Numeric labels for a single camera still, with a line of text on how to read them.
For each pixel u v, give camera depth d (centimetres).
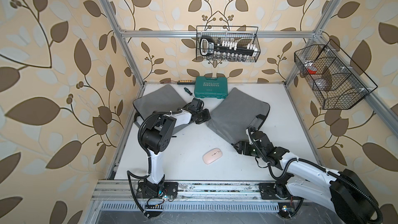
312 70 81
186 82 121
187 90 115
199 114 84
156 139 52
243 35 91
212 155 84
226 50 84
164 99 108
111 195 74
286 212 70
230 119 97
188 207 71
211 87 112
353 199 40
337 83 72
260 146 67
